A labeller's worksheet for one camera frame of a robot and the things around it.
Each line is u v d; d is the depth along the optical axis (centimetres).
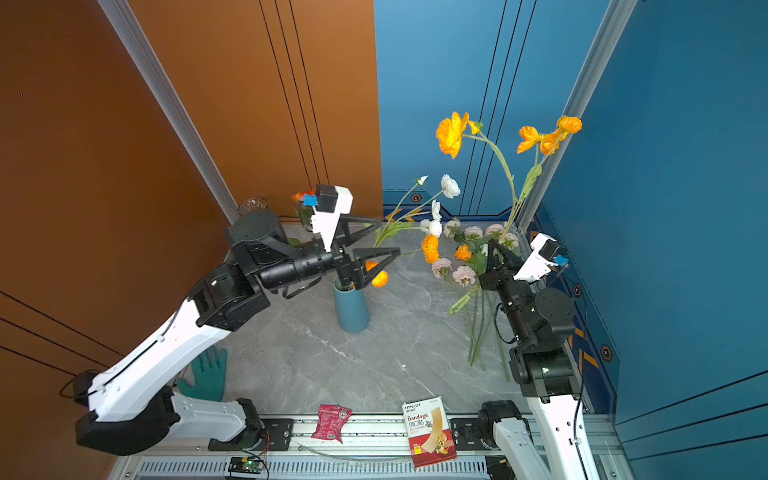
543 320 41
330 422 74
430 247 64
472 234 112
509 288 53
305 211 74
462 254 105
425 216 69
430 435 70
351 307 81
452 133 46
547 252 49
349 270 42
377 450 73
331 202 40
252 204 100
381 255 44
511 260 53
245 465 71
